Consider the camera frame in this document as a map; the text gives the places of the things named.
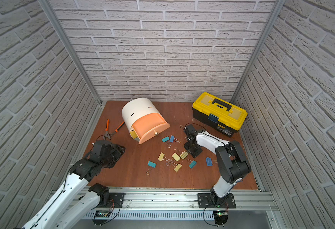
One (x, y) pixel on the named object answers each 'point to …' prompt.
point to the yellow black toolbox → (220, 114)
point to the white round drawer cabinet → (136, 108)
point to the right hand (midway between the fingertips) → (190, 151)
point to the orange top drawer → (149, 127)
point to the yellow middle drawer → (133, 133)
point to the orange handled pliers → (108, 135)
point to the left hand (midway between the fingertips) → (125, 148)
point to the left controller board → (101, 216)
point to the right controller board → (220, 217)
